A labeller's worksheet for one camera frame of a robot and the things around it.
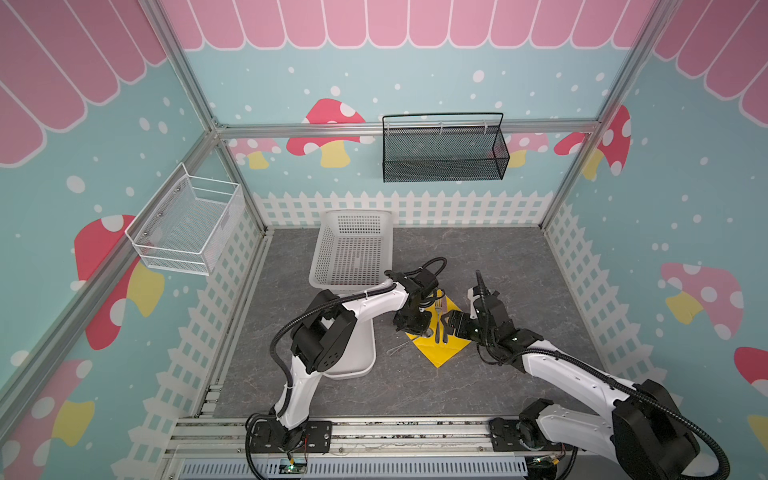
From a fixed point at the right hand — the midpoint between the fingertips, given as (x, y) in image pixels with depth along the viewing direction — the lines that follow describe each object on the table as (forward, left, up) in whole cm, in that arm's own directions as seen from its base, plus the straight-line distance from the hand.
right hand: (449, 319), depth 86 cm
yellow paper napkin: (-7, +2, -8) cm, 11 cm away
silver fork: (+8, +1, -8) cm, 12 cm away
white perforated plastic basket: (+33, +31, -8) cm, 46 cm away
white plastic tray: (-6, +26, -11) cm, 29 cm away
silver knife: (-1, +3, -8) cm, 9 cm away
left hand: (-2, +9, -7) cm, 11 cm away
